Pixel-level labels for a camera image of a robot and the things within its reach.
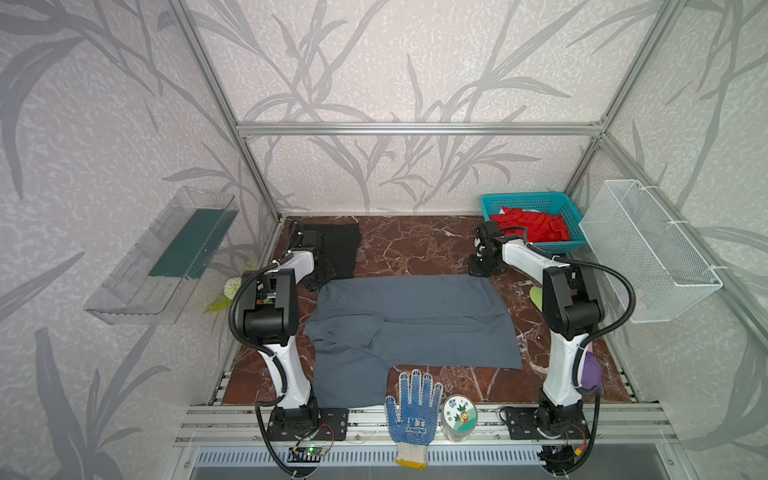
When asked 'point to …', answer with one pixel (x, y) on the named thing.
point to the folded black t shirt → (339, 243)
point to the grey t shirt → (359, 328)
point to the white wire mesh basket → (652, 274)
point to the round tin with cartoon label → (459, 418)
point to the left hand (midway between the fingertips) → (328, 269)
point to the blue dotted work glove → (415, 424)
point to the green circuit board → (306, 454)
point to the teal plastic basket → (566, 204)
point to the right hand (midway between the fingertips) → (474, 263)
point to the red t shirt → (536, 227)
